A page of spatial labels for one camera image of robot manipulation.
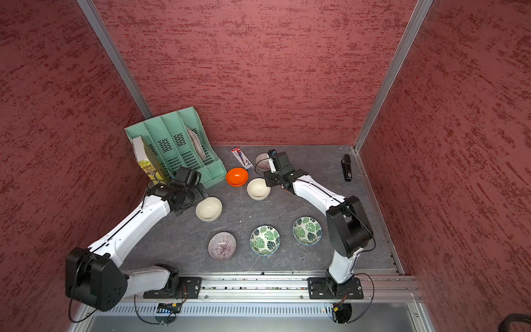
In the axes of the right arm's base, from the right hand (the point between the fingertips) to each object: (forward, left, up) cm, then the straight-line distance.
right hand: (270, 177), depth 92 cm
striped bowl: (+17, +5, -9) cm, 20 cm away
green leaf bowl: (-24, +3, -11) cm, 27 cm away
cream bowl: (-10, +29, -8) cm, 32 cm away
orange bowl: (+8, +17, -9) cm, 21 cm away
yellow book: (-1, +50, +16) cm, 52 cm away
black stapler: (+12, -41, -10) cm, 44 cm away
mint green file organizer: (+28, +51, -1) cm, 58 cm away
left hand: (-13, +31, +1) cm, 34 cm away
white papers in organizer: (+22, +38, +3) cm, 44 cm away
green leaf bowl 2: (-21, -15, -11) cm, 28 cm away
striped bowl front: (-27, +21, -10) cm, 35 cm away
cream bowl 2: (+1, +7, -10) cm, 12 cm away
